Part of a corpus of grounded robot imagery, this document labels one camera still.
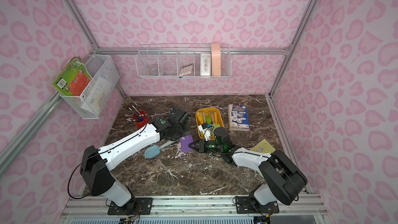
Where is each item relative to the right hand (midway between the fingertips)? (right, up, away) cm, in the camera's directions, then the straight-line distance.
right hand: (189, 147), depth 78 cm
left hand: (0, +9, +4) cm, 9 cm away
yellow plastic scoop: (+7, +14, +24) cm, 29 cm away
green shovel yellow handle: (+10, +12, +23) cm, 28 cm away
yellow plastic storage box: (+13, +19, +27) cm, 36 cm away
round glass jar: (-23, +42, +15) cm, 50 cm away
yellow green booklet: (+43, -4, +14) cm, 46 cm away
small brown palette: (-3, +42, +16) cm, 45 cm away
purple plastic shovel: (-2, +2, +2) cm, 4 cm away
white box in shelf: (+8, +46, +14) cm, 48 cm away
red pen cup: (-32, +13, +19) cm, 39 cm away
